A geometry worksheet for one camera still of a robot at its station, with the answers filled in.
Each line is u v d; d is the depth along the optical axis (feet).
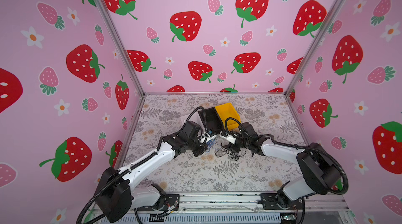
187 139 2.01
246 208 2.40
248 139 2.30
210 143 2.60
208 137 2.24
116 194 1.29
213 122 3.62
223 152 2.95
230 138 2.56
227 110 3.55
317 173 1.45
